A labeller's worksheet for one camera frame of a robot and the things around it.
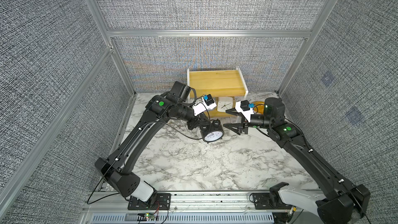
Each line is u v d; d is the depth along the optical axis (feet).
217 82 2.66
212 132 2.19
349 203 1.21
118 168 1.29
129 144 1.37
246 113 1.89
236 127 1.97
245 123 1.94
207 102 1.82
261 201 2.39
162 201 2.42
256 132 2.13
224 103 2.80
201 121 1.83
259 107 1.86
